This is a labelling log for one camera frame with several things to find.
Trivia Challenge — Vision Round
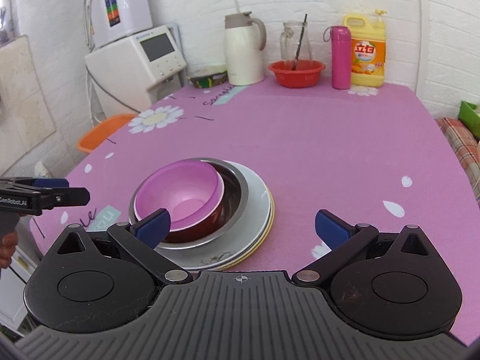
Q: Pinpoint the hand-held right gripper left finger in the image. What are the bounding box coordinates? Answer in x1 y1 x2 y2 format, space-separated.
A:
56 209 194 285

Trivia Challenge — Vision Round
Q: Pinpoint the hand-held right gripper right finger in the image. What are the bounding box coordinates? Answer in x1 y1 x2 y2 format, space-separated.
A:
292 210 430 285

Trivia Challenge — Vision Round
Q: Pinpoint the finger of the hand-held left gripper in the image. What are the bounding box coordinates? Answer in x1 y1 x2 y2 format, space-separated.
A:
39 187 91 211
0 177 70 190

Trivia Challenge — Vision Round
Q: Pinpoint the purple plastic bowl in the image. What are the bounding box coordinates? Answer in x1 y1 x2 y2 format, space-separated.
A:
134 160 222 231

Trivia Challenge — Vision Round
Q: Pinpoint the red ceramic bowl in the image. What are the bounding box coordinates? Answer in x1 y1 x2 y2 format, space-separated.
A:
133 163 226 244

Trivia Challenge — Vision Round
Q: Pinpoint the yellow plastic plate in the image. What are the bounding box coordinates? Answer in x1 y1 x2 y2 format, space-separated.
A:
223 191 275 271

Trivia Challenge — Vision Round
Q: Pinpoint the white floral plate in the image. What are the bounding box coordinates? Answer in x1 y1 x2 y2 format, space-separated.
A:
155 160 271 269

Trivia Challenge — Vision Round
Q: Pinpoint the stainless steel bowl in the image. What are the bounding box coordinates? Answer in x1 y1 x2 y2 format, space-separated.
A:
128 157 250 251

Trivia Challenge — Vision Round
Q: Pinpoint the person's left hand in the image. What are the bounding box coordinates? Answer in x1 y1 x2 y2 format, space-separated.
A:
0 229 19 269

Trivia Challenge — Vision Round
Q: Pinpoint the pink floral tablecloth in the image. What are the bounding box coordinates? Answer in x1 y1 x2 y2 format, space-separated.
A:
30 80 480 346

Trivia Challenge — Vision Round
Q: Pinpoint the beige board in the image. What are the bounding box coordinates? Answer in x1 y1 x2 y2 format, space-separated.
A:
0 34 57 162

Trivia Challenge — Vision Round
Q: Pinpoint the white appliance with screen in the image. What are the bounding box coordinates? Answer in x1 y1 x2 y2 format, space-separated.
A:
84 24 188 119

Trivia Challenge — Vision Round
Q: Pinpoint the plaid cloth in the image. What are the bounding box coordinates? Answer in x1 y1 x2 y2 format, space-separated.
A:
435 117 480 209

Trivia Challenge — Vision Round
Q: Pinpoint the red plastic basket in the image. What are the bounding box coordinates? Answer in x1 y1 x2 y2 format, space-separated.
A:
268 60 326 89

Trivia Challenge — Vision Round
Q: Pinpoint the pink thermos bottle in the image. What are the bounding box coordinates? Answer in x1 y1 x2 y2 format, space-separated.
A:
324 26 352 90

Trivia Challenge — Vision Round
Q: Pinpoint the yellow detergent bottle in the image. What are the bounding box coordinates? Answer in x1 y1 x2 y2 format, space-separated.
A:
344 9 387 88

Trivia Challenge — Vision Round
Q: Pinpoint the green box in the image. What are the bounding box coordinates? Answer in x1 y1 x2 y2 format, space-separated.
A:
458 100 480 137

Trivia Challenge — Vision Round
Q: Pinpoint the black stirring stick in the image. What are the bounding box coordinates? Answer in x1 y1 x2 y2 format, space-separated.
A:
292 14 308 71

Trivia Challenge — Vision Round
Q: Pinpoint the glass pitcher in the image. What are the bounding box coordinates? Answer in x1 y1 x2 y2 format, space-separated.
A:
279 21 314 64

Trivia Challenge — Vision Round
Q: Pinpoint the white water purifier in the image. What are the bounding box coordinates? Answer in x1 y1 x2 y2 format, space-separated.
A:
92 0 152 47

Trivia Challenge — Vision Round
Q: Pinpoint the white thermos jug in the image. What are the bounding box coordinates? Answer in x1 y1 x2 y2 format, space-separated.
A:
224 12 267 86

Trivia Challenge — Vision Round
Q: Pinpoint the metal flexible hose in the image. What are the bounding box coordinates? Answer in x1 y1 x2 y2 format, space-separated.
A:
84 0 96 51

